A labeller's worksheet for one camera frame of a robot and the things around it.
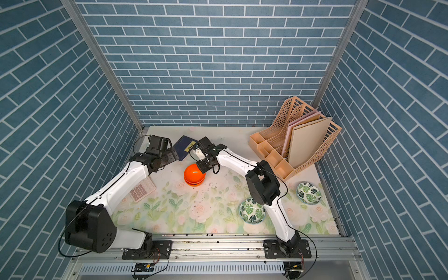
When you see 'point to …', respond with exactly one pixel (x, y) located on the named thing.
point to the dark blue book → (180, 146)
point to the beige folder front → (305, 139)
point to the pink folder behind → (287, 136)
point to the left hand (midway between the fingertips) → (173, 155)
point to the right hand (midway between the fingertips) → (202, 167)
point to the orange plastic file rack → (267, 145)
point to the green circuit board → (143, 267)
